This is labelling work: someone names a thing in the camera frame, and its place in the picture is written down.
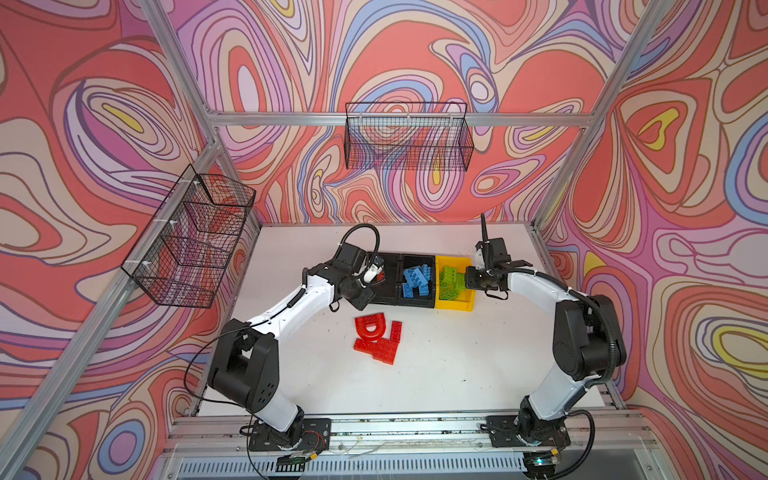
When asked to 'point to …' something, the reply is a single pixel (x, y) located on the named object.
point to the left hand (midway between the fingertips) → (367, 290)
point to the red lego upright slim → (395, 331)
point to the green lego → (451, 282)
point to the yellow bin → (465, 300)
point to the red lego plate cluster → (383, 350)
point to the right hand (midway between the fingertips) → (472, 285)
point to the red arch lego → (377, 320)
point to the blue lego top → (417, 277)
